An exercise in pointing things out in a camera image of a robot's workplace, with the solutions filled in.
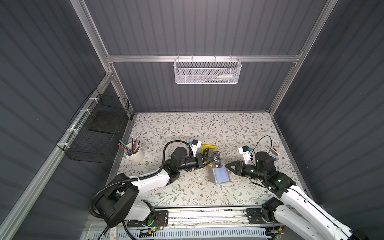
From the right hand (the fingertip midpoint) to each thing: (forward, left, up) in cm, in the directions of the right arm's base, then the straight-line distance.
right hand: (228, 167), depth 74 cm
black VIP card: (+3, +5, +1) cm, 6 cm away
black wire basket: (+11, +68, +14) cm, 70 cm away
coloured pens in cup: (+16, +54, -5) cm, 56 cm away
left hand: (+3, +7, +3) cm, 8 cm away
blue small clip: (+14, -33, -16) cm, 39 cm away
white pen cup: (+10, +51, -7) cm, 52 cm away
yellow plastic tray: (+20, +11, -13) cm, 26 cm away
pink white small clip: (+18, -35, -15) cm, 42 cm away
